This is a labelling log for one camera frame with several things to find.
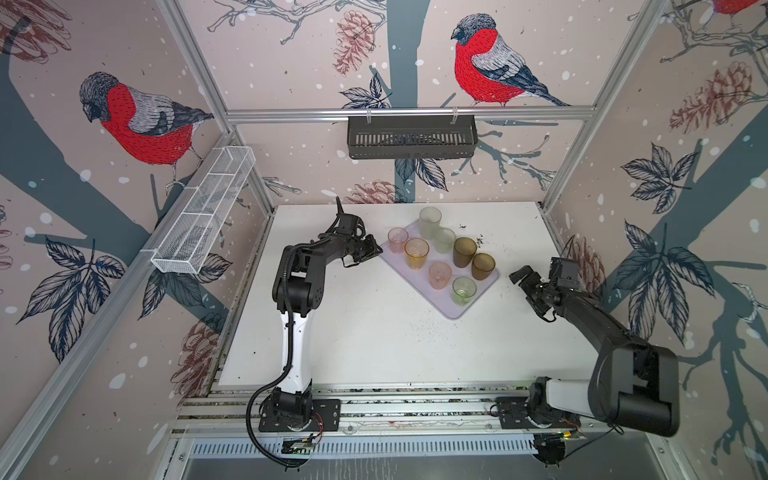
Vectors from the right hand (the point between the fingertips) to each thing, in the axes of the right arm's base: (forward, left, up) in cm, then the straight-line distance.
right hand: (519, 285), depth 90 cm
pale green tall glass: (+27, +27, +1) cm, 38 cm away
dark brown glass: (+15, +15, 0) cm, 21 cm away
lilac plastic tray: (+5, +30, -5) cm, 31 cm away
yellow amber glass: (+14, +32, -2) cm, 35 cm away
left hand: (+15, +44, -2) cm, 47 cm away
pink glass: (+6, +24, -3) cm, 25 cm away
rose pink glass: (+20, +39, -1) cm, 43 cm away
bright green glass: (0, +16, -4) cm, 17 cm away
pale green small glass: (+18, +22, 0) cm, 28 cm away
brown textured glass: (+10, +9, -4) cm, 14 cm away
